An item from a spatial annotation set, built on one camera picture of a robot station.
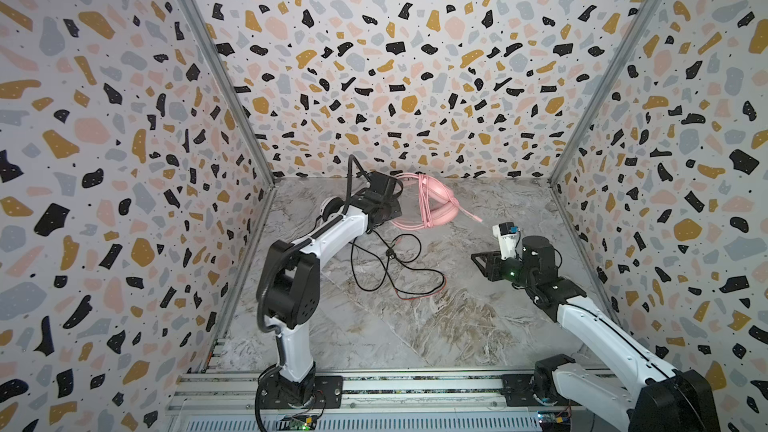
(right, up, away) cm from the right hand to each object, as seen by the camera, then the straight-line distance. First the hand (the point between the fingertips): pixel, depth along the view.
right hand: (474, 250), depth 81 cm
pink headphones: (-9, +13, +5) cm, 16 cm away
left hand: (-22, +13, +10) cm, 27 cm away
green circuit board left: (-43, -39, -11) cm, 59 cm away
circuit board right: (+17, -40, -10) cm, 44 cm away
